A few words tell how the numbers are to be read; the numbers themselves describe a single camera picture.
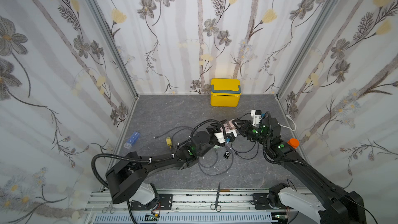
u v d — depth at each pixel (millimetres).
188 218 702
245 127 663
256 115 717
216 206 731
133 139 945
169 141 916
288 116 1115
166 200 762
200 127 555
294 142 832
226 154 888
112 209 721
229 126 753
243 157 894
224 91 1043
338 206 391
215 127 650
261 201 736
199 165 860
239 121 743
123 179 425
